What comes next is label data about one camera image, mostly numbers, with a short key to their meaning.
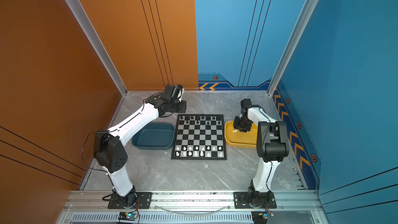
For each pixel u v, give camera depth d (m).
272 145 0.51
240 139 0.96
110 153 0.46
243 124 0.83
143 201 0.73
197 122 0.99
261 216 0.70
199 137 0.94
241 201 0.72
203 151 0.86
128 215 0.71
